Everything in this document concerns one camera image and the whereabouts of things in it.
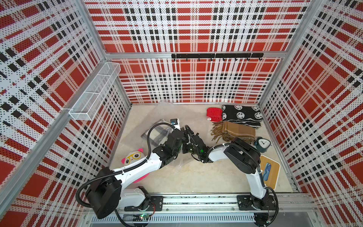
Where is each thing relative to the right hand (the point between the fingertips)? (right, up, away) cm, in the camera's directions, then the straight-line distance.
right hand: (178, 144), depth 92 cm
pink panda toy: (-26, -5, -10) cm, 29 cm away
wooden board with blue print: (+54, -13, -12) cm, 57 cm away
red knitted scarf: (+28, +21, +19) cm, 40 cm away
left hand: (+6, +11, -10) cm, 16 cm away
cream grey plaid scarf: (-13, +7, -1) cm, 14 cm away
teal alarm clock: (+55, 0, -1) cm, 55 cm away
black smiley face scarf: (+53, +19, +12) cm, 58 cm away
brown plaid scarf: (+34, +9, +6) cm, 36 cm away
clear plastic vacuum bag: (+3, -6, -15) cm, 17 cm away
